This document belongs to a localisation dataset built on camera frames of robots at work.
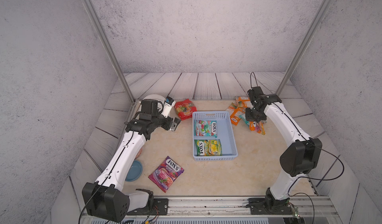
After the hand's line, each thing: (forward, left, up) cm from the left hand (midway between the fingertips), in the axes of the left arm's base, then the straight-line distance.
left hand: (174, 115), depth 78 cm
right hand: (+3, -43, -6) cm, 44 cm away
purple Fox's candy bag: (-20, +6, -25) cm, 33 cm away
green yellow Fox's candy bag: (-6, -19, -23) cm, 31 cm away
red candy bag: (+25, -4, -22) cm, 33 cm away
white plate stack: (+23, +15, -8) cm, 28 cm away
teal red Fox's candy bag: (+9, -18, -24) cm, 31 cm away
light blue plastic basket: (+2, -23, -26) cm, 35 cm away
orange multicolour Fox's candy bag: (0, -47, -11) cm, 49 cm away
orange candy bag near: (+22, -42, -24) cm, 53 cm away
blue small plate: (-18, +24, -29) cm, 41 cm away
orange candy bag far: (+30, -47, -21) cm, 60 cm away
